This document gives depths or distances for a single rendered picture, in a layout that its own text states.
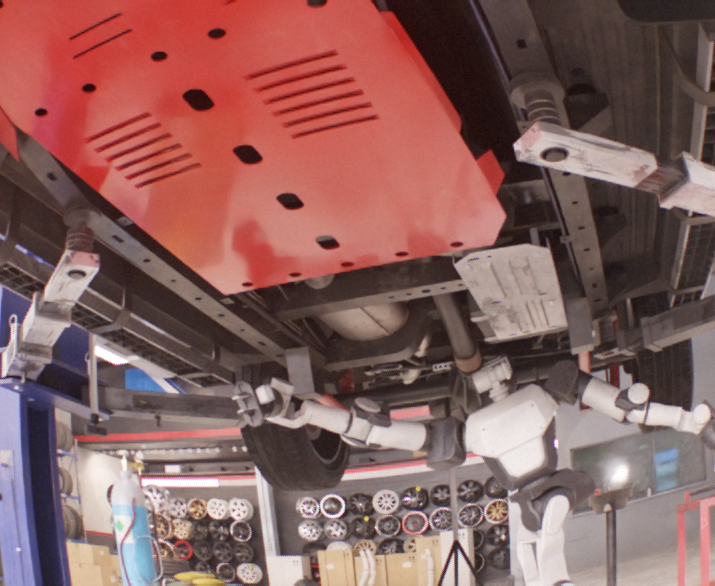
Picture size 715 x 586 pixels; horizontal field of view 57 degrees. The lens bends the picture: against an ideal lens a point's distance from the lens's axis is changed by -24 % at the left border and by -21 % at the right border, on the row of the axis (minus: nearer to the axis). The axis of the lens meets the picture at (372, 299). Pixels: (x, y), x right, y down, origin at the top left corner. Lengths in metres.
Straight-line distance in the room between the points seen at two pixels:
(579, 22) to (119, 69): 0.87
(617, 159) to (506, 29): 0.29
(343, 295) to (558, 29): 1.30
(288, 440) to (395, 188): 1.77
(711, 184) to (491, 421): 1.24
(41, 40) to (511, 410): 1.81
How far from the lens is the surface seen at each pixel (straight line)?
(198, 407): 2.88
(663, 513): 12.05
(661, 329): 2.50
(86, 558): 10.12
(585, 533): 11.99
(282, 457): 3.24
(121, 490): 4.26
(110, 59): 1.17
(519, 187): 1.82
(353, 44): 1.17
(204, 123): 1.33
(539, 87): 1.28
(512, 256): 1.97
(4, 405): 2.78
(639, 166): 1.33
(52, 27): 1.12
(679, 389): 3.01
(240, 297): 2.29
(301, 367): 2.63
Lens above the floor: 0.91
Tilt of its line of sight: 19 degrees up
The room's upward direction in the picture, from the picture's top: 5 degrees counter-clockwise
